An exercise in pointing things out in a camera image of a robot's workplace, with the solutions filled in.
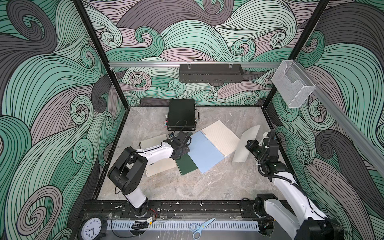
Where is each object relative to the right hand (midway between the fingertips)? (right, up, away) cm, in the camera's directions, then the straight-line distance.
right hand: (246, 140), depth 83 cm
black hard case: (-39, +15, +32) cm, 52 cm away
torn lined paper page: (-3, -7, -2) cm, 7 cm away
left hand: (-36, -6, +9) cm, 37 cm away
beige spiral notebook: (-50, -16, +4) cm, 53 cm away
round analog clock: (-77, -38, -17) cm, 87 cm away
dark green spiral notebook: (-35, -16, +8) cm, 39 cm away
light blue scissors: (-28, -39, -15) cm, 50 cm away
